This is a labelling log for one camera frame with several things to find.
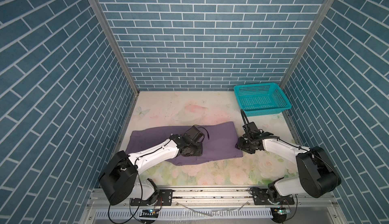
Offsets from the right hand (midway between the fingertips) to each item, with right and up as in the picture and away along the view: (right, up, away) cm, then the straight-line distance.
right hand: (237, 145), depth 91 cm
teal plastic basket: (+23, +29, +26) cm, 45 cm away
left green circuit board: (-46, -28, -18) cm, 57 cm away
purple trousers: (-10, +1, +5) cm, 11 cm away
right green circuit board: (+17, -26, -19) cm, 37 cm away
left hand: (-21, -2, -8) cm, 23 cm away
